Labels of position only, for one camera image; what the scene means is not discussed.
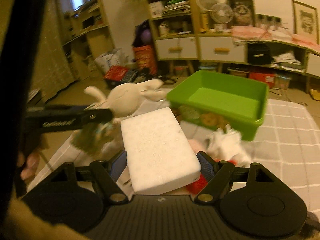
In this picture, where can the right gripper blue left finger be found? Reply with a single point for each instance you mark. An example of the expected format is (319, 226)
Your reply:
(117, 165)

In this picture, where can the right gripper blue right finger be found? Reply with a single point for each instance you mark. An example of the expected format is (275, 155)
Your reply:
(209, 167)

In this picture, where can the white foam sponge block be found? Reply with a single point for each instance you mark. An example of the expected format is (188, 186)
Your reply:
(159, 156)

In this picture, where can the white plush bunny toy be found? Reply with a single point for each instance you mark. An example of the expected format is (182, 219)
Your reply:
(126, 98)

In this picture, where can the person left hand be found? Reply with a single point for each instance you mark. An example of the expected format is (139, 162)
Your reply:
(30, 164)

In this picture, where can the pink fluffy sock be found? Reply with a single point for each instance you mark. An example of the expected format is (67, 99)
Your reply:
(195, 145)

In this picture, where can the red santa plush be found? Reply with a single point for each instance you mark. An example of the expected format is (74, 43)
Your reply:
(221, 182)

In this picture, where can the crumpled white cloth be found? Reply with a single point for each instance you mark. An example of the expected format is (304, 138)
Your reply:
(227, 146)

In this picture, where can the green plastic bin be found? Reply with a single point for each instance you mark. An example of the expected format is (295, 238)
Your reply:
(216, 100)

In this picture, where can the grey checked tablecloth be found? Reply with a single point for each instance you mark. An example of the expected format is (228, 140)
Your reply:
(287, 144)

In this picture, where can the red black box on floor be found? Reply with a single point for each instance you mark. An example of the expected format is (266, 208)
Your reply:
(119, 74)

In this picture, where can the wooden bookshelf left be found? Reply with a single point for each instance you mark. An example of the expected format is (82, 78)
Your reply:
(88, 37)

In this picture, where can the white paper bag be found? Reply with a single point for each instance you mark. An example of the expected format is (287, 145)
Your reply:
(109, 59)

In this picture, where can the red storage box under sideboard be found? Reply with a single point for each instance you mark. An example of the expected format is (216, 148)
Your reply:
(266, 77)

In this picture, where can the orange snack bag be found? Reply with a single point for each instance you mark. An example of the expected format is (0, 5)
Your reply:
(145, 58)

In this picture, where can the black box on shelf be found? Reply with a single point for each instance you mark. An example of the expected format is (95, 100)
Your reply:
(258, 54)

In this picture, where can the purple ball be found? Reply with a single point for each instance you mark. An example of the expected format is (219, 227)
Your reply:
(146, 36)

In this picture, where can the pink table runner cloth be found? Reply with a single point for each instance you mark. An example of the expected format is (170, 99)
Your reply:
(255, 34)

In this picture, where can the small white desk fan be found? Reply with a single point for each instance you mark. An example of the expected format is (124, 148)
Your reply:
(221, 14)

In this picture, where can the wooden sideboard with white drawers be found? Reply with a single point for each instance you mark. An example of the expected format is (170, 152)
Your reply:
(182, 31)

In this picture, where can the framed cat picture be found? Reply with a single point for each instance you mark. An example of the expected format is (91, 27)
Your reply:
(243, 12)

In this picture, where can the framed cartoon girl picture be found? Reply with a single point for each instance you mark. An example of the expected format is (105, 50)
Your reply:
(305, 21)

